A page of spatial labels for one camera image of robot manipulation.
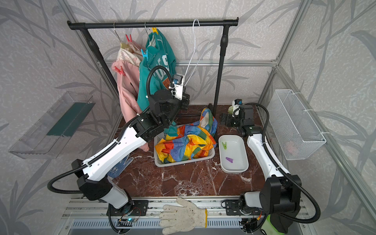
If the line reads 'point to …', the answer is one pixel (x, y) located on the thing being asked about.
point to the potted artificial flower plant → (230, 109)
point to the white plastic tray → (233, 153)
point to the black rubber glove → (276, 223)
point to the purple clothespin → (229, 159)
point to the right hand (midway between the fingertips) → (226, 114)
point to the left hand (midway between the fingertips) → (186, 88)
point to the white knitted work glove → (175, 219)
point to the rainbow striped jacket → (195, 141)
